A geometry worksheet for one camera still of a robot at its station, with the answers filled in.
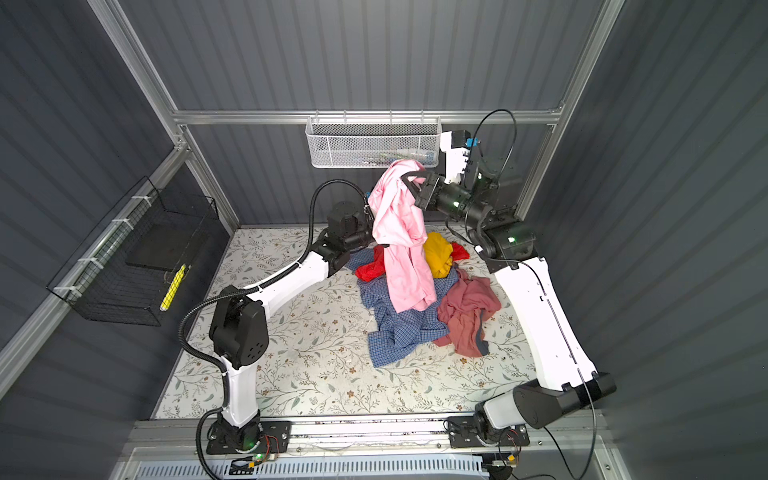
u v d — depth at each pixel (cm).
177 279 72
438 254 96
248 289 53
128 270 72
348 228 67
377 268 94
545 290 41
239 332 51
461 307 89
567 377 39
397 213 64
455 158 51
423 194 50
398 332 83
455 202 50
